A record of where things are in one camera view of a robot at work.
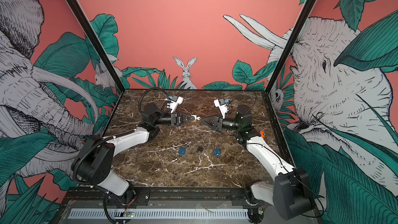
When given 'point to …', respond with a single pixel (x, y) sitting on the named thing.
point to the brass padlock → (196, 118)
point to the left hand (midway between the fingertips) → (193, 119)
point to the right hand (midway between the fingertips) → (202, 122)
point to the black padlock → (200, 149)
